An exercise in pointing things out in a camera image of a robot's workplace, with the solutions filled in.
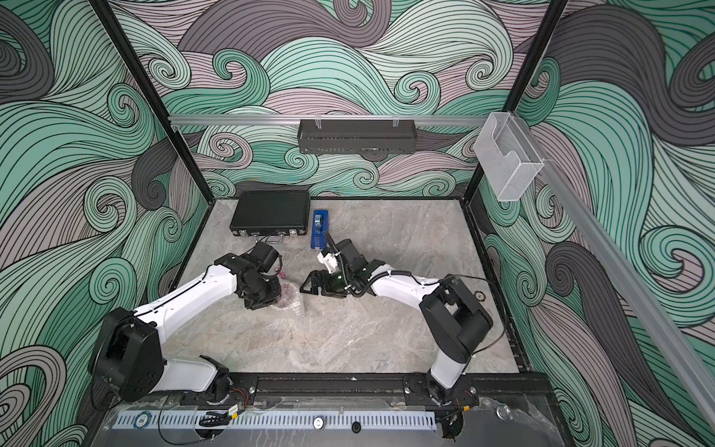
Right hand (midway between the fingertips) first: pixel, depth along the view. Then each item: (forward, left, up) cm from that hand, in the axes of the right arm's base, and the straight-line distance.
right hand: (307, 294), depth 81 cm
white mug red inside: (+1, +6, -1) cm, 6 cm away
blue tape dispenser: (+24, -1, -6) cm, 25 cm away
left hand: (0, +9, -3) cm, 10 cm away
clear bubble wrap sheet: (-4, +3, 0) cm, 5 cm away
